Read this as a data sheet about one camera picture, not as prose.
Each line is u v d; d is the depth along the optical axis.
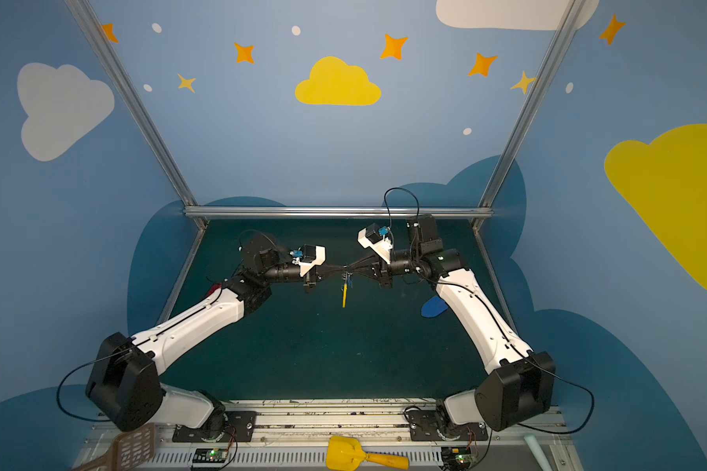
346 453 0.70
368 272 0.68
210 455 0.70
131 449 0.71
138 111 0.86
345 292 0.69
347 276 0.69
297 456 0.78
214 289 0.57
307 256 0.56
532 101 0.85
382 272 0.62
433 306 0.98
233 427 0.74
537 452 0.70
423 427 0.74
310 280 0.63
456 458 0.71
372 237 0.59
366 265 0.66
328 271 0.68
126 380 0.42
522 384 0.41
